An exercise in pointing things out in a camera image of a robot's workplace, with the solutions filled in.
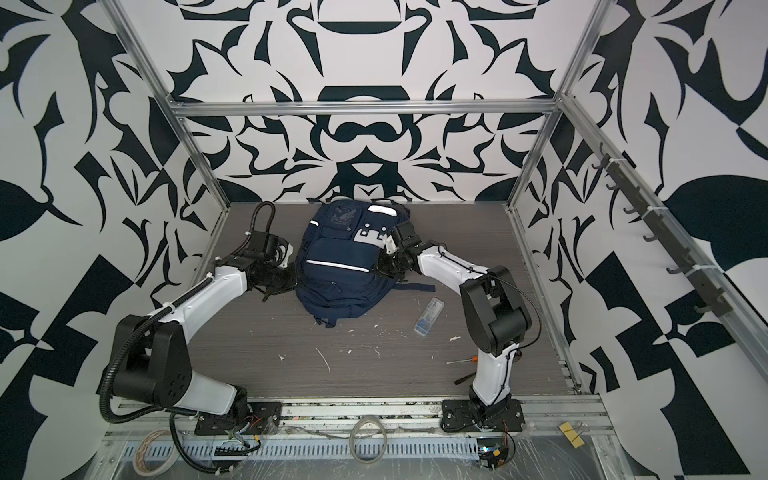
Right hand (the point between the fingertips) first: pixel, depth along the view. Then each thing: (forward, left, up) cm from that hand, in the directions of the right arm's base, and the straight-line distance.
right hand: (371, 267), depth 91 cm
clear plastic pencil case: (-12, -17, -10) cm, 23 cm away
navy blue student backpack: (-1, +10, -2) cm, 11 cm away
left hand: (-4, +19, +1) cm, 19 cm away
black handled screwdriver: (-29, -25, -11) cm, 39 cm away
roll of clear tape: (-45, +52, -7) cm, 69 cm away
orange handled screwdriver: (-24, -28, -10) cm, 38 cm away
